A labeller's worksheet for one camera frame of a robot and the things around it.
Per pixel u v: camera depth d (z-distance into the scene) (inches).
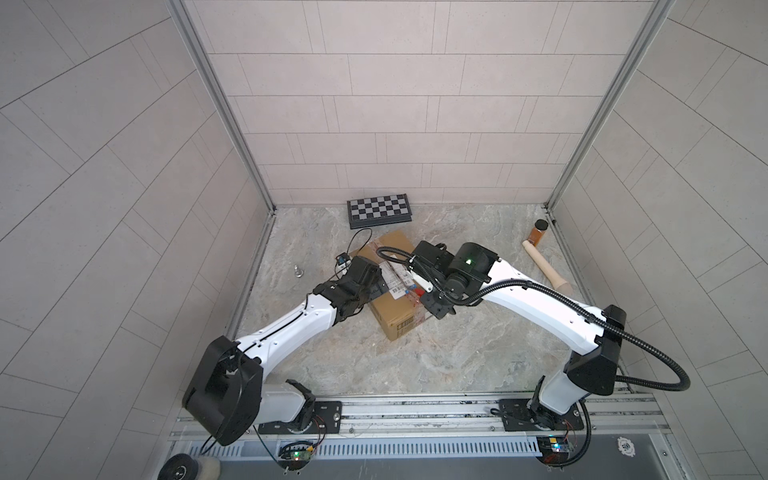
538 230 39.0
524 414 27.9
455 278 18.6
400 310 30.8
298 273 37.7
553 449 26.8
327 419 27.9
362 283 25.3
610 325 15.9
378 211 43.9
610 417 28.6
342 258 29.6
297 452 25.7
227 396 15.5
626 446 26.7
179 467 22.4
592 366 16.1
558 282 36.3
